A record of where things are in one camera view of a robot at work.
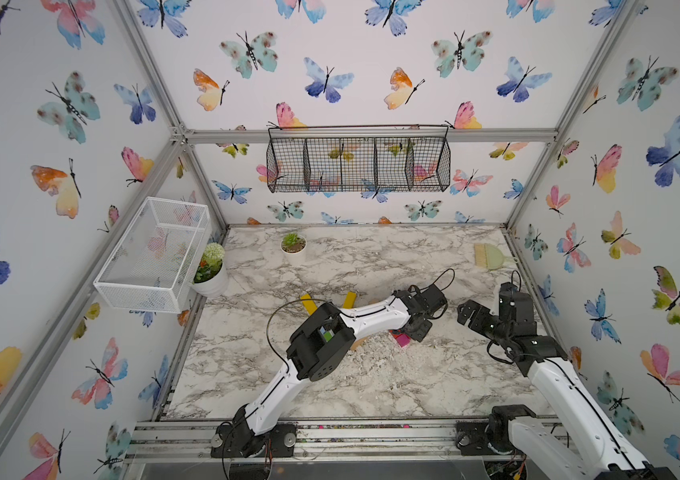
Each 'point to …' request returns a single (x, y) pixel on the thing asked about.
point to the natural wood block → (357, 343)
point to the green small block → (327, 335)
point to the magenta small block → (403, 339)
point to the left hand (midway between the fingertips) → (420, 327)
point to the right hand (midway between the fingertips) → (477, 311)
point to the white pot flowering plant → (210, 279)
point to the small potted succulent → (293, 246)
